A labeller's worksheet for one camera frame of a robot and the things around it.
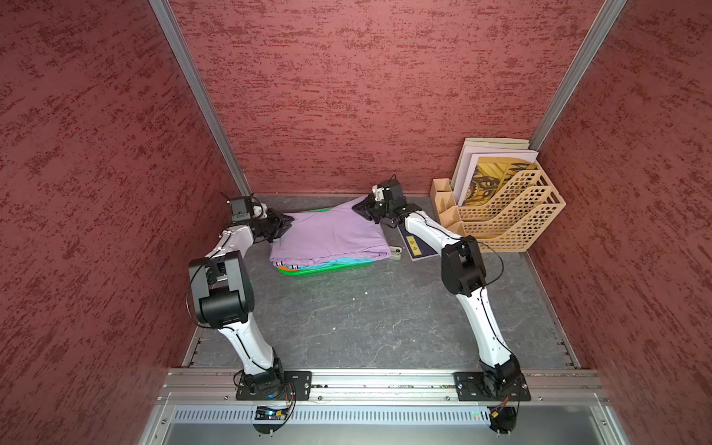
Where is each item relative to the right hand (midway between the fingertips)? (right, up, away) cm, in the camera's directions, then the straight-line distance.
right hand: (355, 208), depth 100 cm
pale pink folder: (+44, +22, +1) cm, 50 cm away
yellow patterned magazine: (+50, +12, 0) cm, 51 cm away
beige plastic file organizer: (+58, -5, +1) cm, 58 cm away
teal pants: (-7, -18, -13) cm, 23 cm away
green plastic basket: (-15, -21, -13) cm, 29 cm away
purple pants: (-5, -9, -8) cm, 13 cm away
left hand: (-22, -5, -5) cm, 23 cm away
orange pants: (-21, -20, -14) cm, 32 cm away
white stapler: (+15, -17, 0) cm, 23 cm away
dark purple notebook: (+24, -15, +3) cm, 28 cm away
